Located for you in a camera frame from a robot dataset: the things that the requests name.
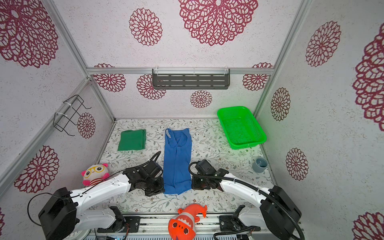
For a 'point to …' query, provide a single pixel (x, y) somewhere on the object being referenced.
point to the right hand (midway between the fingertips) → (190, 183)
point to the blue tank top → (177, 161)
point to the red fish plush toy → (183, 226)
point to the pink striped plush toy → (95, 174)
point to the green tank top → (132, 139)
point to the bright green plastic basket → (241, 129)
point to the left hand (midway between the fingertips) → (165, 192)
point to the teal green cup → (260, 165)
